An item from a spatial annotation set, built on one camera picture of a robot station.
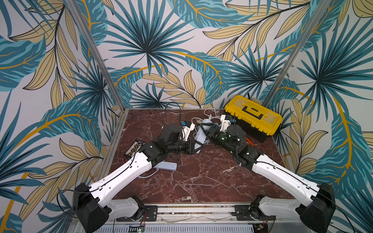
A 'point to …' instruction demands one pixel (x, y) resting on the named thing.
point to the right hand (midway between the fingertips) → (200, 126)
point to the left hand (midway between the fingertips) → (200, 148)
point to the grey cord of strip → (150, 174)
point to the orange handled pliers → (249, 141)
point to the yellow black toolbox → (259, 122)
